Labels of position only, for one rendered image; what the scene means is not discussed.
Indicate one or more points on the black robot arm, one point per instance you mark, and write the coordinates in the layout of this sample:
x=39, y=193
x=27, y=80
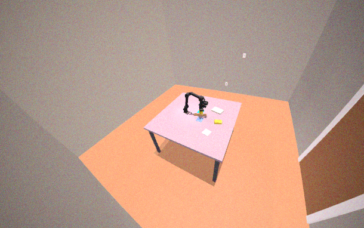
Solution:
x=200, y=97

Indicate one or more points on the white flat square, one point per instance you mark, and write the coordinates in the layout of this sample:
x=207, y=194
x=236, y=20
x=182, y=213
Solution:
x=206, y=132

